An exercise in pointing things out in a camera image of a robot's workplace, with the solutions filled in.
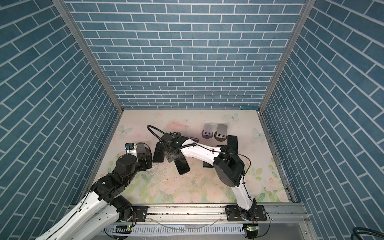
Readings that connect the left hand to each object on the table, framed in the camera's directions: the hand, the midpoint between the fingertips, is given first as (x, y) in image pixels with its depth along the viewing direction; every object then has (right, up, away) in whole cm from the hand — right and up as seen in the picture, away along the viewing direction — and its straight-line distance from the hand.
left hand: (145, 155), depth 78 cm
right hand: (+14, 0, +11) cm, 18 cm away
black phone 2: (+31, +2, -23) cm, 38 cm away
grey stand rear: (+34, +10, +24) cm, 42 cm away
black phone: (+18, -9, +14) cm, 24 cm away
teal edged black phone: (+51, +4, +24) cm, 57 cm away
